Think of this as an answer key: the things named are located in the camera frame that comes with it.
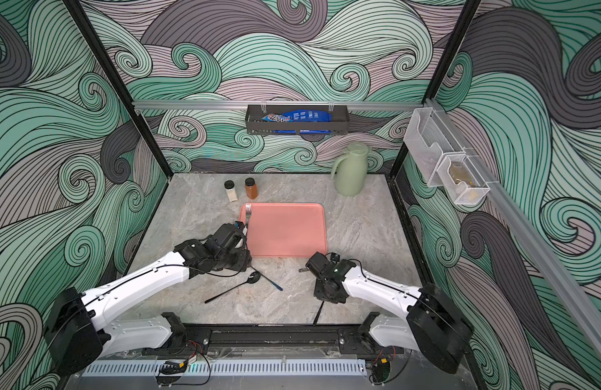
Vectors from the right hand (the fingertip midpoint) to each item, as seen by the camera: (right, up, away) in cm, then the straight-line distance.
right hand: (327, 294), depth 83 cm
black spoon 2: (-4, -5, -3) cm, 7 cm away
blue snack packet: (-9, +66, +10) cm, 67 cm away
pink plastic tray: (-15, +20, +18) cm, 31 cm away
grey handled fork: (-8, +7, +6) cm, 12 cm away
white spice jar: (-40, +37, +21) cm, 58 cm away
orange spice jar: (-30, +37, +22) cm, 53 cm away
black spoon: (-27, +5, +3) cm, 27 cm away
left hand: (-27, +14, -3) cm, 31 cm away
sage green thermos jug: (+13, +45, +19) cm, 51 cm away
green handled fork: (-32, +27, +23) cm, 48 cm away
